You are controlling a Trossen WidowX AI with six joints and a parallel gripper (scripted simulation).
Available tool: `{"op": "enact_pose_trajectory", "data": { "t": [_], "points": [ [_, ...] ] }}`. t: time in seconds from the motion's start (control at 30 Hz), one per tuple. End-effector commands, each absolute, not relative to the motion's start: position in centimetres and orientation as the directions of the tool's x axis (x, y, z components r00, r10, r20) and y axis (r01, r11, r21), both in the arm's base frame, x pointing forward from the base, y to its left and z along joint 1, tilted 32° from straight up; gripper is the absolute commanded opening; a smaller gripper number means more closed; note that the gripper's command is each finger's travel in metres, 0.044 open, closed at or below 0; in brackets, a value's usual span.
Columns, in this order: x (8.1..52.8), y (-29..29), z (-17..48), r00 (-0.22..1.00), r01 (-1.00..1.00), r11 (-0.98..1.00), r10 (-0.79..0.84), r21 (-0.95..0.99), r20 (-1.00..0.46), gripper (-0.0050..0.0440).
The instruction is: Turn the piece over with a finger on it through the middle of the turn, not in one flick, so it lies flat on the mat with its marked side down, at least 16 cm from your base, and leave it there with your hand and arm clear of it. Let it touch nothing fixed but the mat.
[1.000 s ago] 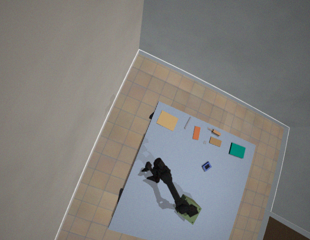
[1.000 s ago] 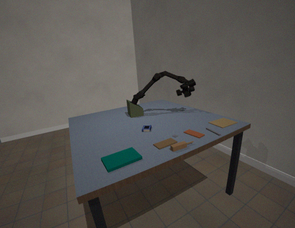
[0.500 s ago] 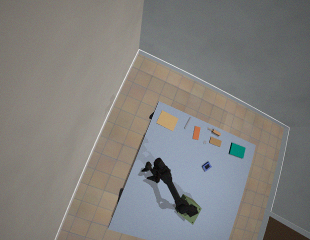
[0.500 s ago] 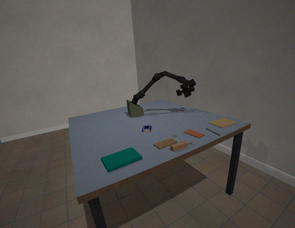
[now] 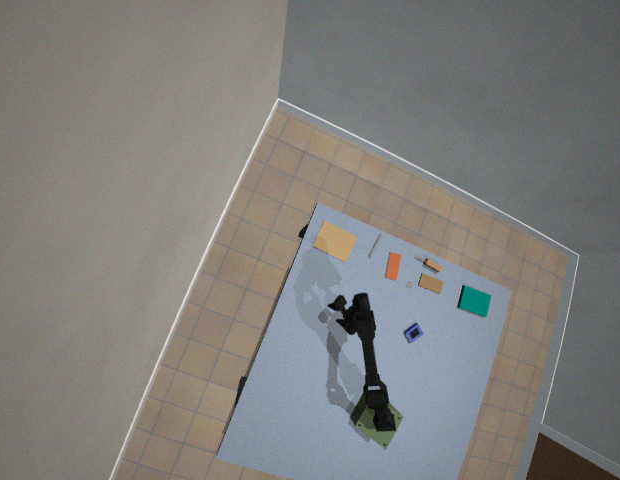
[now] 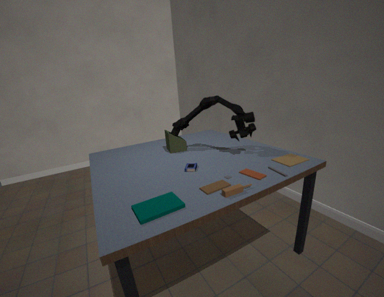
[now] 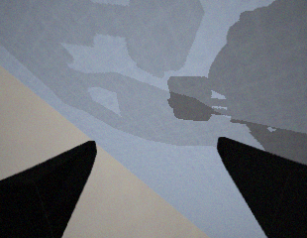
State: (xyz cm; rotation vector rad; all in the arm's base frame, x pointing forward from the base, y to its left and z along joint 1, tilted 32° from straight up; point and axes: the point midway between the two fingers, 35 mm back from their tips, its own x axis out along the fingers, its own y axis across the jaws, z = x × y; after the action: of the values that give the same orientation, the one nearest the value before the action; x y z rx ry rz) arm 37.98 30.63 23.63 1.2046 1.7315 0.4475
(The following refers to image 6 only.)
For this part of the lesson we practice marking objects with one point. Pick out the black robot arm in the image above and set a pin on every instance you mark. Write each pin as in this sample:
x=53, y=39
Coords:
x=205, y=103

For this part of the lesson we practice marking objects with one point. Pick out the orange-brown flat rectangular tile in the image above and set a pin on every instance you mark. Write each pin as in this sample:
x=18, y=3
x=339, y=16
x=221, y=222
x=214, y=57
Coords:
x=252, y=174

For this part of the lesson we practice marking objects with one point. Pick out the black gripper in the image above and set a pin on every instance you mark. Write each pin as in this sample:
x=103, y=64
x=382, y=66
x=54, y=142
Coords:
x=251, y=128

